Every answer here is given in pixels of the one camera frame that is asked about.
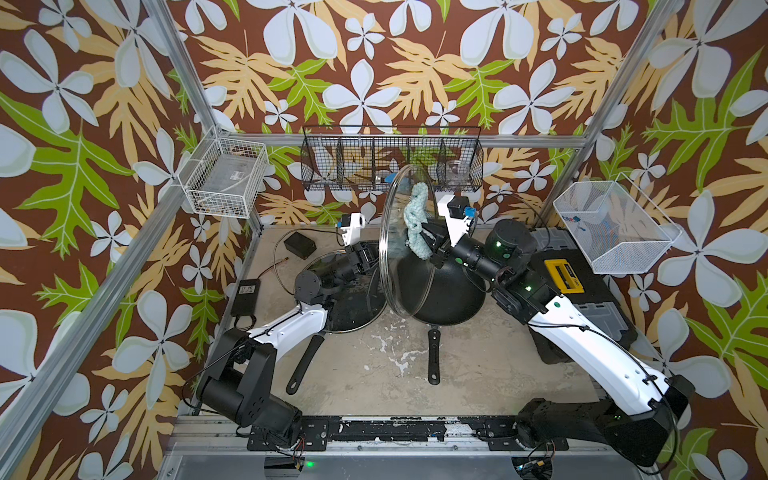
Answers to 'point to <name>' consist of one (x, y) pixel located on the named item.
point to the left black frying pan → (304, 363)
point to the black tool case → (583, 291)
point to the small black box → (299, 245)
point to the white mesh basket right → (620, 229)
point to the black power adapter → (247, 297)
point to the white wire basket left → (224, 177)
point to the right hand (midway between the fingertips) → (415, 220)
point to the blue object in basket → (390, 178)
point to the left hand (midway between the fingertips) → (398, 249)
